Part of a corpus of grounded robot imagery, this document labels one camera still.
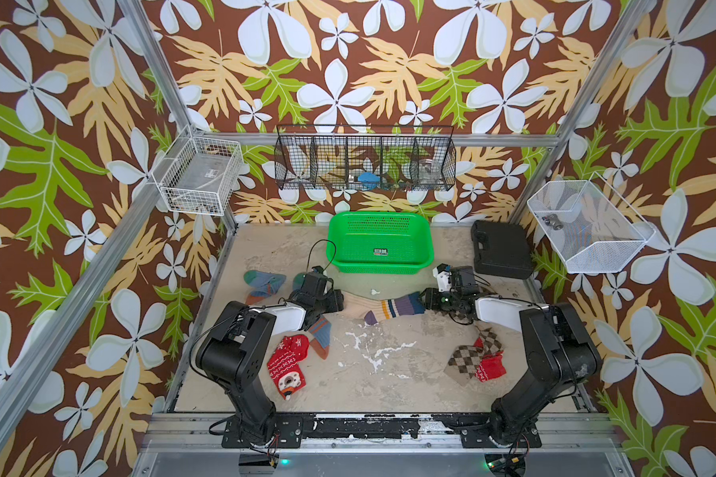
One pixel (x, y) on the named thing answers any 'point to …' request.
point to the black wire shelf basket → (365, 157)
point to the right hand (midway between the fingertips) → (420, 296)
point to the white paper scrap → (373, 291)
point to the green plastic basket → (379, 242)
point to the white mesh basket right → (593, 228)
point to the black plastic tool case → (501, 249)
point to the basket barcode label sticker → (381, 251)
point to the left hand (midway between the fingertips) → (336, 294)
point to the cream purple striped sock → (358, 306)
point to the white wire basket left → (198, 175)
